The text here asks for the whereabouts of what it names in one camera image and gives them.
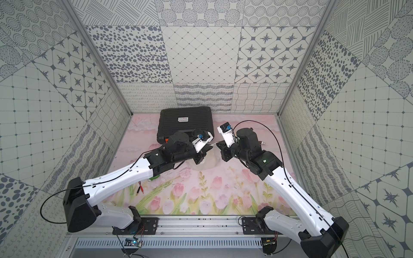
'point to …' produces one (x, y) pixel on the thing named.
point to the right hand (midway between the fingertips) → (220, 144)
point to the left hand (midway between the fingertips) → (209, 140)
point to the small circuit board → (132, 242)
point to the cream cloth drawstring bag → (211, 160)
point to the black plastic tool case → (185, 119)
